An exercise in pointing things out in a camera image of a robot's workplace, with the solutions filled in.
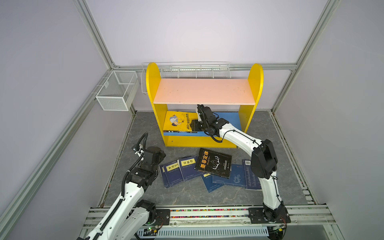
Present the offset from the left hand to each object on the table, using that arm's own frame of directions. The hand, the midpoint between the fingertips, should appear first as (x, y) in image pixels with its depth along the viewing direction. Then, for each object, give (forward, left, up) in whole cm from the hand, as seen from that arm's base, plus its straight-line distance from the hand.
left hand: (156, 154), depth 79 cm
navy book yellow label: (-3, -16, -11) cm, 20 cm away
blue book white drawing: (-10, -44, -13) cm, 48 cm away
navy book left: (-6, -8, -12) cm, 15 cm away
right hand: (+18, -21, +1) cm, 28 cm away
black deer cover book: (-1, -32, -12) cm, 34 cm away
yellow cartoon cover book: (+21, -12, +1) cm, 24 cm away
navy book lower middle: (-10, -27, -14) cm, 32 cm away
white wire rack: (+48, -20, +21) cm, 56 cm away
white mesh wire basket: (+46, +29, +7) cm, 55 cm away
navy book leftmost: (-8, -3, -13) cm, 16 cm away
